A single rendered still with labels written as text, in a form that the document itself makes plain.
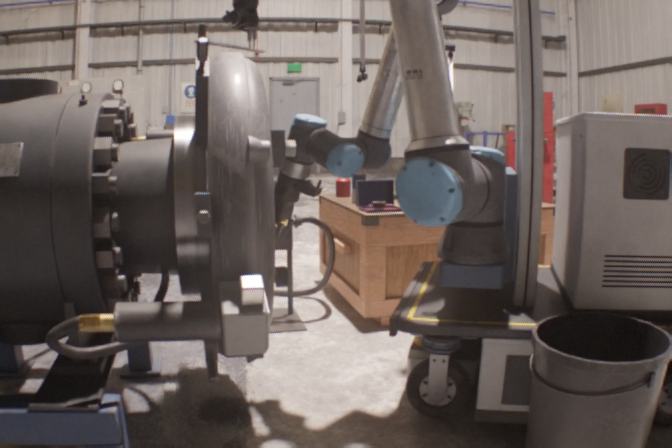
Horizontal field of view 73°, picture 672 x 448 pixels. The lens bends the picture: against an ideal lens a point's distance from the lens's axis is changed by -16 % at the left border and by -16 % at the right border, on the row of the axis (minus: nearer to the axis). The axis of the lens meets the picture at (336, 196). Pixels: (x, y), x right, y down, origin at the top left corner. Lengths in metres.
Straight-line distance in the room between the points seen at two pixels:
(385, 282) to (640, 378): 1.36
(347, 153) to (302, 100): 10.74
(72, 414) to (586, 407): 1.00
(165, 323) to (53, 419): 0.34
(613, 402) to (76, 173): 1.14
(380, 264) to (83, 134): 1.37
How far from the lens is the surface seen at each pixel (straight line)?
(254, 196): 0.98
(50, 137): 1.16
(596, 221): 1.35
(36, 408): 1.13
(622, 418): 1.10
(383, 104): 1.40
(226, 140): 1.00
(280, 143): 1.34
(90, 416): 1.11
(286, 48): 12.21
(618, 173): 1.35
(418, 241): 2.18
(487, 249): 1.29
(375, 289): 2.16
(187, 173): 1.14
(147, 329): 0.97
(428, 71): 1.16
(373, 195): 2.29
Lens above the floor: 0.76
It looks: 6 degrees down
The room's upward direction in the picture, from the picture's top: straight up
